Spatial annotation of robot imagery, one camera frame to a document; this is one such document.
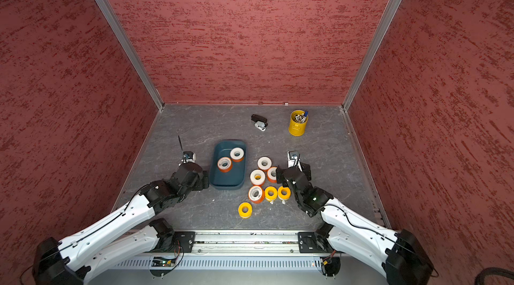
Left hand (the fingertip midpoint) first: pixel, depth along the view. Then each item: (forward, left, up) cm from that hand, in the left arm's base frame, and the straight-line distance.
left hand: (197, 178), depth 81 cm
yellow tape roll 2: (-3, -37, -8) cm, 38 cm away
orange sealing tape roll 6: (+11, -8, -8) cm, 16 cm away
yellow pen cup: (+28, -44, +5) cm, 52 cm away
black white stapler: (+36, -26, -7) cm, 44 cm away
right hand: (+5, -38, 0) cm, 38 cm away
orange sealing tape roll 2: (+4, -25, -7) cm, 26 cm away
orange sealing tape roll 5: (+17, -14, -8) cm, 23 cm away
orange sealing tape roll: (+12, -28, -9) cm, 31 cm away
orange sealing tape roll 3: (+5, -31, -7) cm, 33 cm away
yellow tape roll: (-3, -31, -8) cm, 32 cm away
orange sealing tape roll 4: (-4, -24, -8) cm, 26 cm away
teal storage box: (+6, -14, -13) cm, 20 cm away
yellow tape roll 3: (-10, -20, -9) cm, 24 cm away
